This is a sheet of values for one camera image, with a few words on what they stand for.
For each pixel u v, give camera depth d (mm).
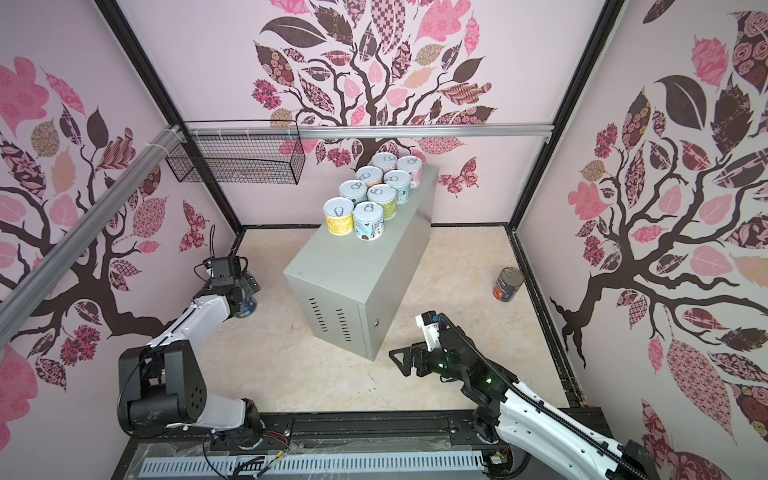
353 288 620
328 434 747
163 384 428
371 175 776
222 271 692
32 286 518
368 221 667
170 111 839
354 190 742
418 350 666
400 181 765
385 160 825
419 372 659
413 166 811
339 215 681
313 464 697
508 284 920
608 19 700
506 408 525
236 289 710
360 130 942
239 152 948
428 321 691
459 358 585
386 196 724
